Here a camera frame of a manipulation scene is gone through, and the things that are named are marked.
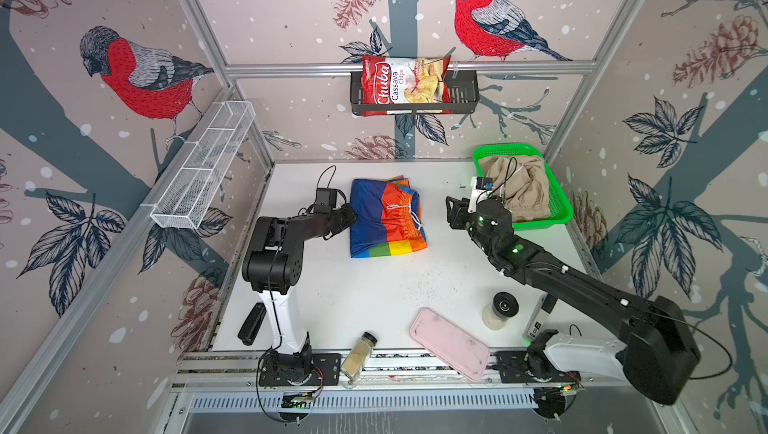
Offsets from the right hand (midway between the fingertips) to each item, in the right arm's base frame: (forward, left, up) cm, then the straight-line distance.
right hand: (447, 204), depth 80 cm
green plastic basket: (+11, -40, -16) cm, 44 cm away
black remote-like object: (-28, +52, -17) cm, 62 cm away
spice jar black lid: (-35, +23, -18) cm, 46 cm away
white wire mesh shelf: (+20, +67, +11) cm, 71 cm away
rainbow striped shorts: (+8, +19, -19) cm, 28 cm away
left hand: (+9, +29, -18) cm, 36 cm away
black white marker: (-24, -23, -20) cm, 39 cm away
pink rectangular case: (-30, -1, -21) cm, 37 cm away
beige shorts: (+21, -29, -15) cm, 39 cm away
